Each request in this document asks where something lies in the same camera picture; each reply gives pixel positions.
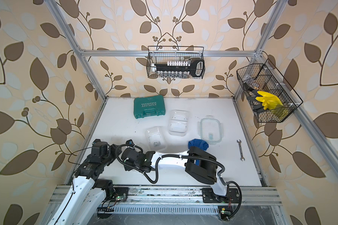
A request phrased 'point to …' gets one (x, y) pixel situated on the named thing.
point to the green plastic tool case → (149, 106)
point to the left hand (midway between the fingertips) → (117, 147)
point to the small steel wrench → (241, 158)
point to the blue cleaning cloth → (200, 144)
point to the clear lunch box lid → (211, 130)
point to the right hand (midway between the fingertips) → (128, 159)
